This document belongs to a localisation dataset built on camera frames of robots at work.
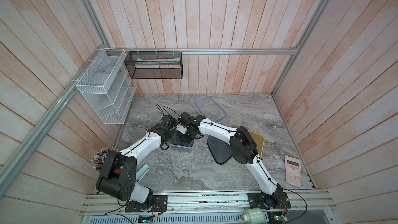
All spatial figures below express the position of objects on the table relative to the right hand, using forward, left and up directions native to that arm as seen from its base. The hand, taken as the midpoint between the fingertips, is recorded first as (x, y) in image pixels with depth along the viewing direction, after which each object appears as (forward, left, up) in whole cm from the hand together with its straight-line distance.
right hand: (185, 139), depth 95 cm
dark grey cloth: (-5, 0, +10) cm, 12 cm away
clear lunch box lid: (+25, -17, -1) cm, 31 cm away
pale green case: (-21, +21, +3) cm, 30 cm away
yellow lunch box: (-2, -45, +4) cm, 45 cm away
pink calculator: (-17, -61, -1) cm, 63 cm away
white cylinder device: (-39, -33, +7) cm, 51 cm away
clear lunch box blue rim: (-8, +2, +5) cm, 10 cm away
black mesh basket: (+32, +18, +34) cm, 49 cm away
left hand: (-1, +9, +5) cm, 10 cm away
